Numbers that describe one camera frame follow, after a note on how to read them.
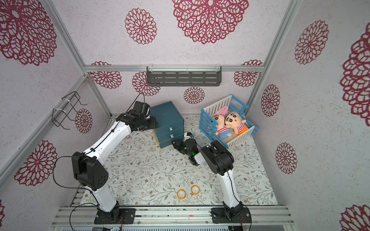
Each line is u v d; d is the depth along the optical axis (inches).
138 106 25.6
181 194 32.1
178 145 35.4
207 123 38.4
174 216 29.4
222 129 38.1
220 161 22.6
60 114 28.8
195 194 32.1
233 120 38.2
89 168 18.2
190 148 32.0
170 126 34.4
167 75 36.4
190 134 37.8
